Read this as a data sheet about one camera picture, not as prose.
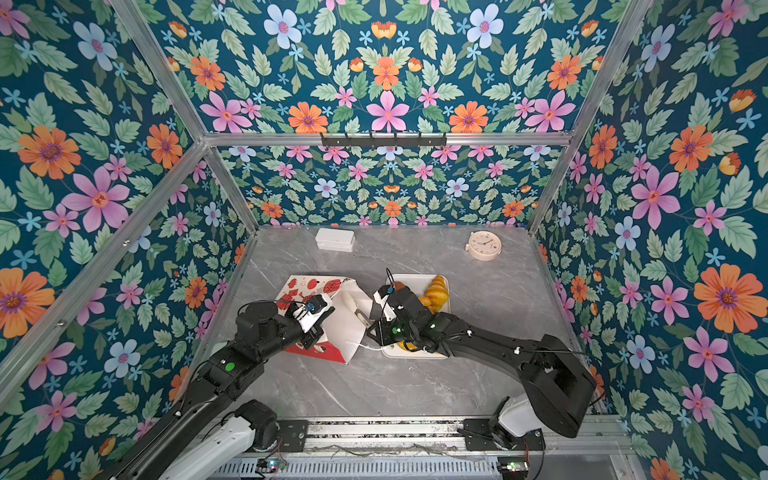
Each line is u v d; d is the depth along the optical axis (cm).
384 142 93
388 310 72
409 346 70
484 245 111
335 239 111
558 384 42
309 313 59
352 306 84
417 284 100
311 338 63
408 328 63
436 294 95
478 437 72
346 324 87
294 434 74
